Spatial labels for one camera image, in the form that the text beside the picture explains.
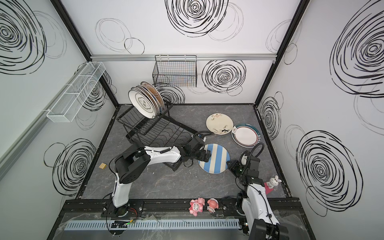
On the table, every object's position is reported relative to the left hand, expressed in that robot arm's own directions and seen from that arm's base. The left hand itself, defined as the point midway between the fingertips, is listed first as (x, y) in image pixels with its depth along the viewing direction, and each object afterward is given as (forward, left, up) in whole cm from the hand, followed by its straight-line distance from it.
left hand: (208, 153), depth 90 cm
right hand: (-6, -10, +1) cm, 12 cm away
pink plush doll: (-28, +6, +1) cm, 29 cm away
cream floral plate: (+24, -9, -1) cm, 26 cm away
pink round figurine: (-27, -2, -1) cm, 27 cm away
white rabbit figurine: (-17, -33, +4) cm, 37 cm away
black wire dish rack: (+16, +31, -1) cm, 35 cm away
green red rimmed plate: (+16, -27, -4) cm, 32 cm away
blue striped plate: (-5, -6, -2) cm, 8 cm away
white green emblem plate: (+17, +39, +24) cm, 49 cm away
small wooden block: (-10, +62, -1) cm, 63 cm away
